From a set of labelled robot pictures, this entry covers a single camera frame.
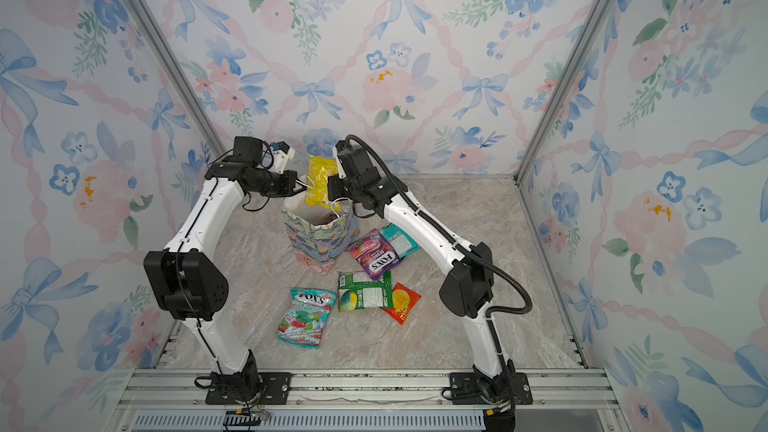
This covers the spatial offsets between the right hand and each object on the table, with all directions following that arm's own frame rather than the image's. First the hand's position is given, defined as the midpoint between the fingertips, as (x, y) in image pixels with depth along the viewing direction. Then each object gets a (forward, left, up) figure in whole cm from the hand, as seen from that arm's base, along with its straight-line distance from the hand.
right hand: (329, 181), depth 81 cm
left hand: (+2, +8, -3) cm, 9 cm away
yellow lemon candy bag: (+3, +3, +2) cm, 4 cm away
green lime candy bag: (-20, -7, -25) cm, 33 cm away
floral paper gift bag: (-14, +1, -5) cm, 15 cm away
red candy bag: (-23, -21, -26) cm, 41 cm away
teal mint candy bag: (-4, -20, -25) cm, 32 cm away
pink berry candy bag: (-8, -12, -25) cm, 29 cm away
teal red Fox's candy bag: (-27, +6, -24) cm, 37 cm away
